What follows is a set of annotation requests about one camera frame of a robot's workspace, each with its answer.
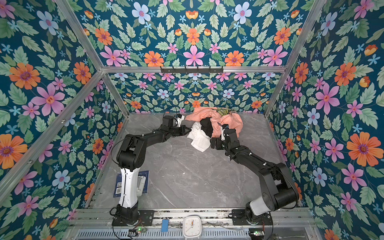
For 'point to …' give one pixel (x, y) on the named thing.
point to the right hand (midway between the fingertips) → (217, 138)
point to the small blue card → (165, 225)
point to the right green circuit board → (256, 232)
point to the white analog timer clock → (192, 227)
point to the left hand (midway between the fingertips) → (193, 126)
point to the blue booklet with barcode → (117, 190)
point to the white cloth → (201, 140)
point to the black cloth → (206, 126)
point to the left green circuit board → (139, 230)
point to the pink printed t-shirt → (233, 120)
